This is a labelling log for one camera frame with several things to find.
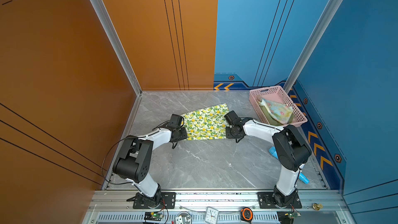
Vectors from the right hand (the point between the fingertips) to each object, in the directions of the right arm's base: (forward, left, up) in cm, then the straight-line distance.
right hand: (230, 134), depth 96 cm
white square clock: (-42, +13, +2) cm, 44 cm away
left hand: (+1, +29, +1) cm, 29 cm away
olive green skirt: (+8, -28, +3) cm, 29 cm away
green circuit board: (-42, +39, -1) cm, 57 cm away
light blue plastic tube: (-25, -34, +1) cm, 42 cm away
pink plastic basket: (+34, -37, +2) cm, 50 cm away
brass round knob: (-38, -35, +2) cm, 52 cm away
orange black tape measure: (-41, -3, +3) cm, 42 cm away
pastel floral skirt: (+16, -35, +1) cm, 39 cm away
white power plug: (-43, +24, +7) cm, 50 cm away
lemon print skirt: (+7, +15, +1) cm, 16 cm away
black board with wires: (-42, -22, -3) cm, 47 cm away
